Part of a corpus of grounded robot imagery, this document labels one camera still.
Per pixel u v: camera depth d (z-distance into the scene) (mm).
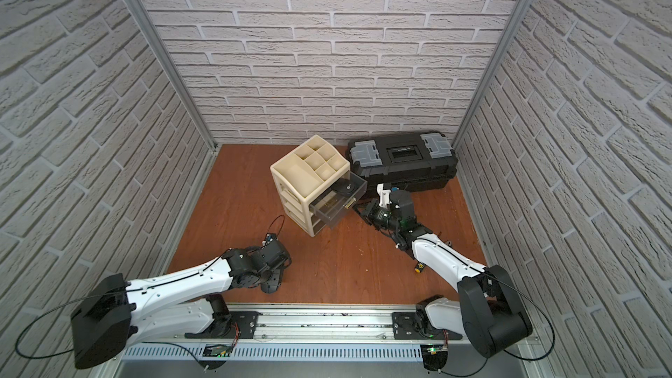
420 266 832
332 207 902
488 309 416
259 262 636
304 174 807
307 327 751
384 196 786
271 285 795
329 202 841
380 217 726
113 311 406
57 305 587
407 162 931
